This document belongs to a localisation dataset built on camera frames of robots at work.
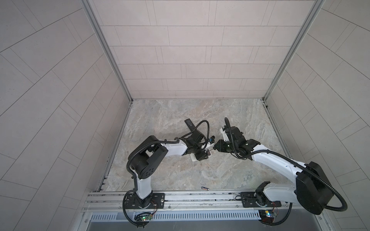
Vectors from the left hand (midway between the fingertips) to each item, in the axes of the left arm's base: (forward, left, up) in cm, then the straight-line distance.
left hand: (209, 151), depth 89 cm
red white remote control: (-6, +10, +5) cm, 13 cm away
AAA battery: (-21, +4, +1) cm, 21 cm away
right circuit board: (-33, -26, +1) cm, 42 cm away
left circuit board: (-34, +32, +5) cm, 47 cm away
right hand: (-1, -2, +8) cm, 8 cm away
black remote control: (+20, +12, +1) cm, 23 cm away
